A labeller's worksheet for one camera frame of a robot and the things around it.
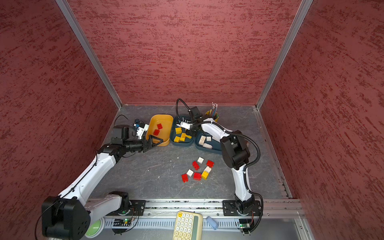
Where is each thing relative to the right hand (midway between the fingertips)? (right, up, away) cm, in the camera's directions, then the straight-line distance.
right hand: (189, 131), depth 97 cm
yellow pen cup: (+14, +12, +5) cm, 19 cm away
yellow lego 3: (-4, -4, +3) cm, 7 cm away
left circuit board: (-33, -44, -24) cm, 60 cm away
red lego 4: (+13, -19, -9) cm, 25 cm away
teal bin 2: (+19, -10, +2) cm, 21 cm away
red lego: (-22, +3, +10) cm, 25 cm away
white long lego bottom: (+12, -9, -2) cm, 15 cm away
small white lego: (+7, -17, -7) cm, 20 cm away
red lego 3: (+4, -20, -9) cm, 22 cm away
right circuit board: (+28, -43, -26) cm, 57 cm away
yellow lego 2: (-8, -5, +1) cm, 10 cm away
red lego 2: (-24, -1, +6) cm, 25 cm away
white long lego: (+9, -6, +1) cm, 11 cm away
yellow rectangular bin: (-18, -2, +6) cm, 19 cm away
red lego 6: (+5, -26, -12) cm, 29 cm away
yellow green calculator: (+1, -42, -29) cm, 51 cm away
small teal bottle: (-25, +5, -24) cm, 35 cm away
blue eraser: (+13, -41, -28) cm, 51 cm away
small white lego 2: (+1, -23, -12) cm, 26 cm away
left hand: (-15, -6, -20) cm, 26 cm away
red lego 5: (-2, -26, -12) cm, 29 cm away
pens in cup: (+17, +15, +3) cm, 23 cm away
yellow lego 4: (0, -4, +1) cm, 4 cm away
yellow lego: (-8, 0, +6) cm, 10 cm away
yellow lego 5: (+9, -24, -14) cm, 29 cm away
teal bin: (-6, -4, +3) cm, 8 cm away
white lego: (+12, -22, -10) cm, 27 cm away
